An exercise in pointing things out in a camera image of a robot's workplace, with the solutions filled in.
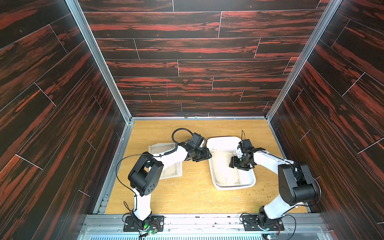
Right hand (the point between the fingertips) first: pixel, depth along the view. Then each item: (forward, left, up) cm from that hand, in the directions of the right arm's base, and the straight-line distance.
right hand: (237, 165), depth 95 cm
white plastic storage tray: (-9, +9, +1) cm, 13 cm away
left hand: (+1, +17, +8) cm, 19 cm away
